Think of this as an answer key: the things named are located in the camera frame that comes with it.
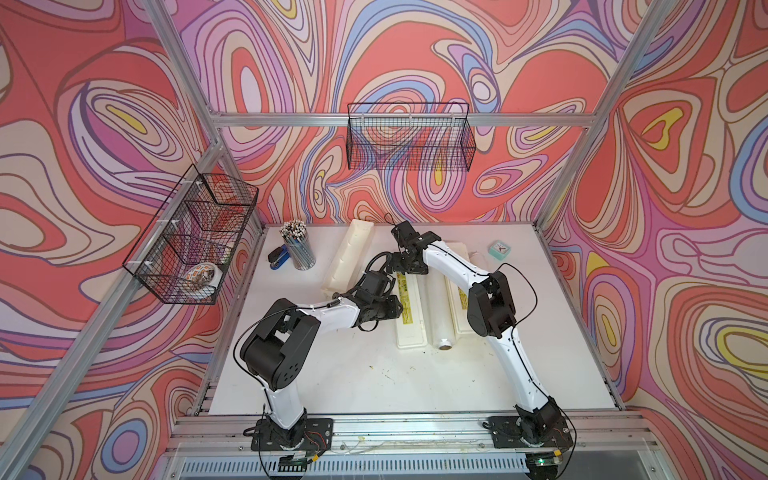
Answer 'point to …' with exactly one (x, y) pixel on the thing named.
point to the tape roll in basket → (204, 273)
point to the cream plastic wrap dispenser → (413, 336)
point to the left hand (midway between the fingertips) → (403, 311)
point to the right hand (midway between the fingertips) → (402, 274)
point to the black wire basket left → (179, 255)
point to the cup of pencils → (301, 250)
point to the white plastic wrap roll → (440, 311)
